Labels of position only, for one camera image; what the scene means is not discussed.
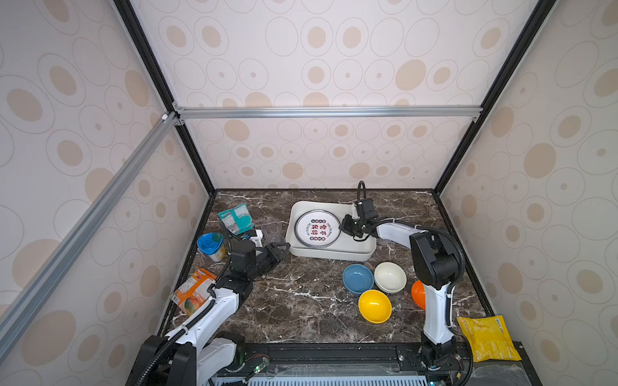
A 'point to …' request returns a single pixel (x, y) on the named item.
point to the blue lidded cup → (211, 244)
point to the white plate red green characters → (317, 228)
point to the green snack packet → (237, 219)
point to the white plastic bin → (346, 248)
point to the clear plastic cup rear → (273, 232)
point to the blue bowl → (357, 278)
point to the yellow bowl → (375, 306)
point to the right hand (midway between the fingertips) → (339, 225)
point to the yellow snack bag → (489, 338)
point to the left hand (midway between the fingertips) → (294, 244)
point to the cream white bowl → (389, 277)
